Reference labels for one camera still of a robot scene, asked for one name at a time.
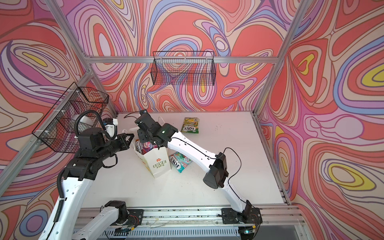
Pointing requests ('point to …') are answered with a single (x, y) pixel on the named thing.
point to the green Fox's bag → (190, 125)
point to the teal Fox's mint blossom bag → (179, 161)
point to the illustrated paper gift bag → (157, 162)
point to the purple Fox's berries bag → (145, 147)
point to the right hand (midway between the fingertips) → (146, 135)
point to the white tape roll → (87, 119)
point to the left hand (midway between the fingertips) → (135, 134)
